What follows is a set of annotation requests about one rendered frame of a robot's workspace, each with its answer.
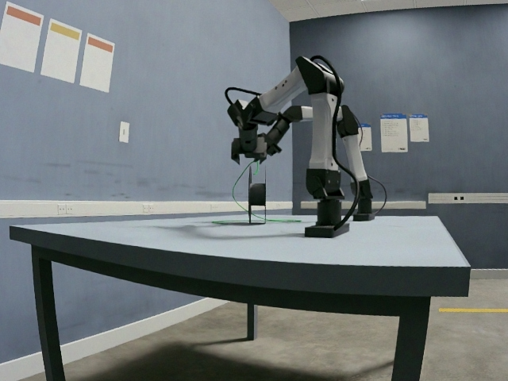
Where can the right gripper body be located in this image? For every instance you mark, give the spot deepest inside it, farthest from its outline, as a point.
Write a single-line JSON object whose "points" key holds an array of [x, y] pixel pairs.
{"points": [[272, 138]]}

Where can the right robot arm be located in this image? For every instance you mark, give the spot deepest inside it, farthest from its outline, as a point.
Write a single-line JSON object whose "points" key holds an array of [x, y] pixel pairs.
{"points": [[348, 131]]}

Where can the black cable reel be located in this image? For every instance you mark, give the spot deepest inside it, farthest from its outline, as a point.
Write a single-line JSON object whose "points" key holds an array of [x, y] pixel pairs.
{"points": [[256, 194]]}

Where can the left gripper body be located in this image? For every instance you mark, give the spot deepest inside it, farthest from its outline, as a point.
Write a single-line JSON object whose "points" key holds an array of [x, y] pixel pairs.
{"points": [[251, 149]]}

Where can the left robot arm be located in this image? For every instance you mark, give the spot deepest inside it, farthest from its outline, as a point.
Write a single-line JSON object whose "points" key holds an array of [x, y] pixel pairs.
{"points": [[325, 180]]}

